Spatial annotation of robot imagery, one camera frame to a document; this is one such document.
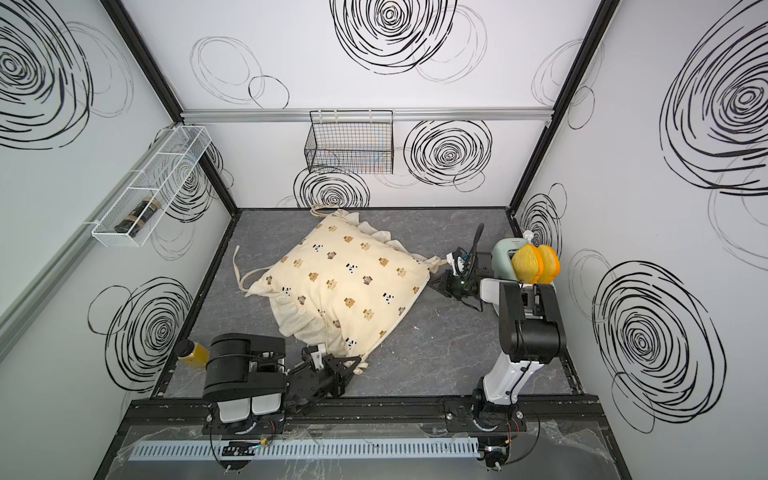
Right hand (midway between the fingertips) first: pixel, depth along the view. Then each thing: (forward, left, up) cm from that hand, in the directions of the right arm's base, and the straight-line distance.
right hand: (432, 283), depth 94 cm
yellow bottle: (-25, +63, +3) cm, 68 cm away
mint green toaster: (+3, -19, +11) cm, 23 cm away
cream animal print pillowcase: (-5, +27, +6) cm, 28 cm away
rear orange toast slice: (-4, -29, +18) cm, 34 cm away
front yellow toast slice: (-2, -24, +15) cm, 28 cm away
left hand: (-25, +20, 0) cm, 32 cm away
